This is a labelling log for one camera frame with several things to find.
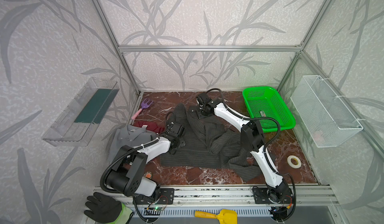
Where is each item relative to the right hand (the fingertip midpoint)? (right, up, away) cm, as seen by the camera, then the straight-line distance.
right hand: (200, 109), depth 100 cm
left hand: (-11, -18, -8) cm, 22 cm away
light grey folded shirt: (-41, -15, -13) cm, 46 cm away
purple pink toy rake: (-43, +3, +11) cm, 45 cm away
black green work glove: (-43, -46, -31) cm, 70 cm away
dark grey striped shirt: (+4, -20, -12) cm, 24 cm away
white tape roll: (+52, -31, -16) cm, 63 cm away
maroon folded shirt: (-34, -11, -1) cm, 35 cm away
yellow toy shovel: (+11, -47, -33) cm, 59 cm away
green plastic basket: (+50, +6, +15) cm, 53 cm away
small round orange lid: (-29, -35, -20) cm, 49 cm away
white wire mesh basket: (+55, -4, -38) cm, 67 cm away
